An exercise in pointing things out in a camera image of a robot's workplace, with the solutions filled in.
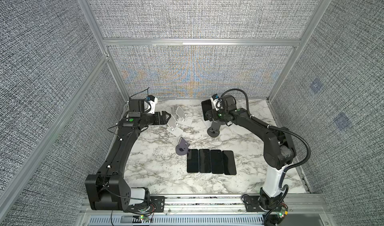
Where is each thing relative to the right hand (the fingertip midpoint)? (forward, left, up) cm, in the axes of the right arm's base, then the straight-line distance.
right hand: (212, 111), depth 96 cm
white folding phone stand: (-8, +26, -8) cm, 28 cm away
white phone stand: (-2, +20, -7) cm, 21 cm away
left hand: (-12, +28, +10) cm, 32 cm away
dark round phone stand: (-10, -1, -8) cm, 13 cm away
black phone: (+3, +4, +1) cm, 5 cm away
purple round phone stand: (-22, +19, -8) cm, 31 cm away
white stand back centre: (-3, +3, -9) cm, 10 cm away
